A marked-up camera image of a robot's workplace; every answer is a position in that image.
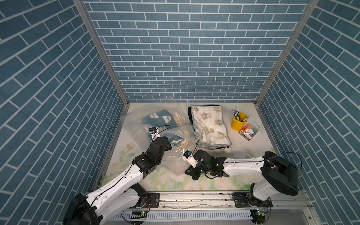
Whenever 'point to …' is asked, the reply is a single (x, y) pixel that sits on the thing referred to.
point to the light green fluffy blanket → (227, 150)
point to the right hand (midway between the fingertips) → (186, 173)
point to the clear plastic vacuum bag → (172, 163)
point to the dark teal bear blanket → (161, 118)
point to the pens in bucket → (236, 114)
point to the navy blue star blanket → (191, 118)
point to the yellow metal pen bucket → (236, 125)
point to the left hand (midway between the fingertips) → (170, 138)
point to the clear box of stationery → (249, 131)
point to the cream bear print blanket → (210, 126)
